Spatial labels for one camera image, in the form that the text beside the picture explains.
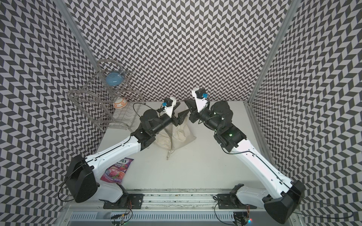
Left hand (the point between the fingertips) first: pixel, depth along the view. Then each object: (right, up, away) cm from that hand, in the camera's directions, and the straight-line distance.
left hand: (183, 107), depth 71 cm
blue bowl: (-50, +22, +28) cm, 61 cm away
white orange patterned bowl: (-51, +5, +37) cm, 63 cm away
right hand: (+2, +2, -9) cm, 9 cm away
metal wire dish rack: (-63, +2, +31) cm, 70 cm away
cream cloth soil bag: (-6, -18, +15) cm, 24 cm away
